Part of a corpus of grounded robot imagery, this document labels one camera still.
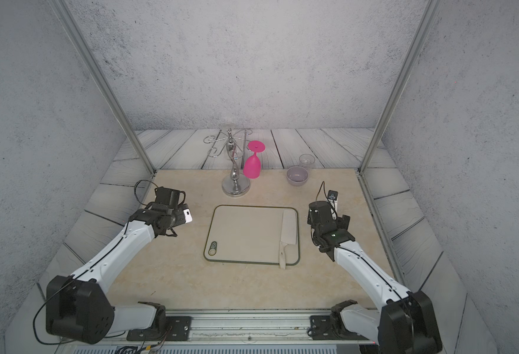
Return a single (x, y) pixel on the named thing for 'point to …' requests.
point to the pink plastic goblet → (252, 164)
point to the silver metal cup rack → (234, 147)
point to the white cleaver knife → (288, 234)
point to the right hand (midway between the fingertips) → (330, 212)
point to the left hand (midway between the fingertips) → (179, 215)
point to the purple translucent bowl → (297, 175)
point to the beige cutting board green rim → (249, 234)
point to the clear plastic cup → (307, 161)
